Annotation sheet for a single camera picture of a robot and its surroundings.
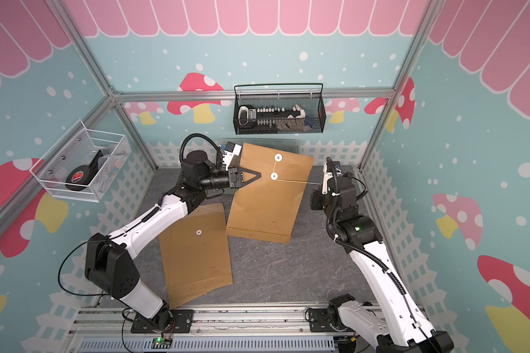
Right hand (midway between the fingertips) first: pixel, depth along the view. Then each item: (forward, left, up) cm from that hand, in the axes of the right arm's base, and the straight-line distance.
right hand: (319, 185), depth 71 cm
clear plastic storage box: (+33, +7, -11) cm, 36 cm away
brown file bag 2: (-10, +47, -31) cm, 57 cm away
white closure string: (+2, +15, +3) cm, 15 cm away
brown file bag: (-4, +17, -6) cm, 18 cm away
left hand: (0, +19, +3) cm, 19 cm away
